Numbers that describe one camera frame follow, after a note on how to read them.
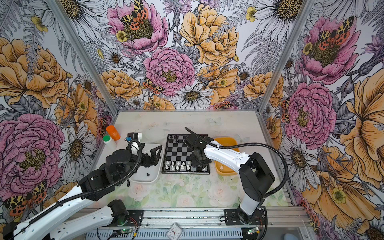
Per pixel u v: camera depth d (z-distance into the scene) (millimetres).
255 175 452
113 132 994
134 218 742
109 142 943
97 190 427
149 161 601
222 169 892
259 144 477
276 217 759
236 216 710
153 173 832
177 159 940
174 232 689
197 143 638
